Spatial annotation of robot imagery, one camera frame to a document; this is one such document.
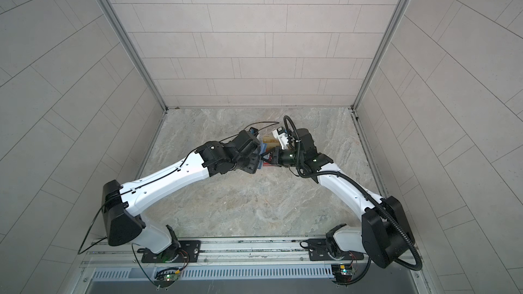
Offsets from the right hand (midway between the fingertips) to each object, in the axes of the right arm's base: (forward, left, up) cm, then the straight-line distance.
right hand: (260, 160), depth 74 cm
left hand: (+1, +1, -1) cm, 2 cm away
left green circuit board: (-32, +33, -18) cm, 49 cm away
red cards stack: (-3, -2, +3) cm, 5 cm away
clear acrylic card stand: (0, -4, +6) cm, 7 cm away
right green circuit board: (-33, -26, -21) cm, 47 cm away
